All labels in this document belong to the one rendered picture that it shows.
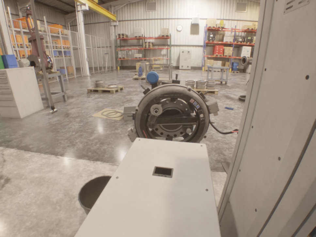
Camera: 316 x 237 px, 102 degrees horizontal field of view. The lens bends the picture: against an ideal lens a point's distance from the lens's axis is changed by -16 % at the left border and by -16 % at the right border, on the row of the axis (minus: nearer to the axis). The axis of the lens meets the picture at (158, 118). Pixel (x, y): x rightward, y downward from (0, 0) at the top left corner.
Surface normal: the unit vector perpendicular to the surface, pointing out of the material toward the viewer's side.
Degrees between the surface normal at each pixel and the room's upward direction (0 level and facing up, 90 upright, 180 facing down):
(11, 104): 90
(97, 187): 87
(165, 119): 90
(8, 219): 0
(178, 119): 90
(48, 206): 0
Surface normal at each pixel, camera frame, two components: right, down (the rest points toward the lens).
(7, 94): -0.13, 0.38
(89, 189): 0.85, 0.15
